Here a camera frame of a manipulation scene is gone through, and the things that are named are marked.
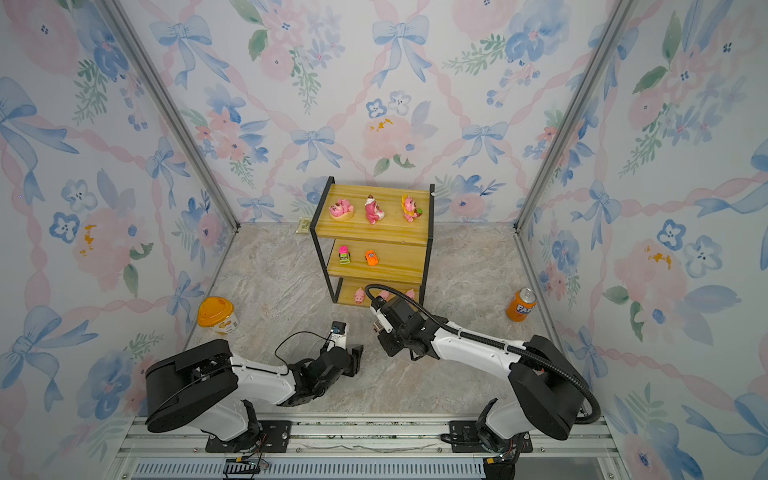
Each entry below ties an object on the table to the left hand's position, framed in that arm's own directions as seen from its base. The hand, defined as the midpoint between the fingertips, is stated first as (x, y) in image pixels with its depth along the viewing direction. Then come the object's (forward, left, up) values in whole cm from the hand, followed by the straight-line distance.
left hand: (358, 345), depth 87 cm
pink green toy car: (+19, +4, +18) cm, 27 cm away
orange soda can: (+10, -47, +8) cm, 49 cm away
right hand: (+2, -7, +4) cm, 9 cm away
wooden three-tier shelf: (+15, -3, +31) cm, 34 cm away
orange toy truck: (+19, -4, +18) cm, 26 cm away
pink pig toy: (+16, +1, +1) cm, 16 cm away
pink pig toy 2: (-3, -8, +32) cm, 33 cm away
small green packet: (+49, +25, 0) cm, 55 cm away
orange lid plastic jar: (+6, +39, +9) cm, 41 cm away
